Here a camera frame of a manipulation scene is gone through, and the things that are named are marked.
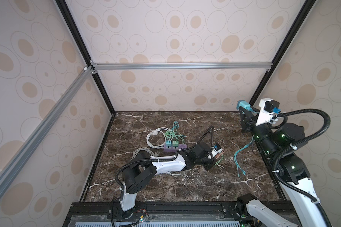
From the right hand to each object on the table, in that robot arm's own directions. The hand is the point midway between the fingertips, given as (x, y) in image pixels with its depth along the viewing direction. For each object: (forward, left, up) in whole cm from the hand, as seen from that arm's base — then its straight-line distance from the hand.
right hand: (245, 106), depth 55 cm
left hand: (-6, +2, -34) cm, 35 cm away
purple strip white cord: (+22, +43, -45) cm, 66 cm away
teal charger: (+9, +32, -40) cm, 53 cm away
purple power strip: (+8, +28, -45) cm, 54 cm away
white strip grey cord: (+4, +41, -45) cm, 61 cm away
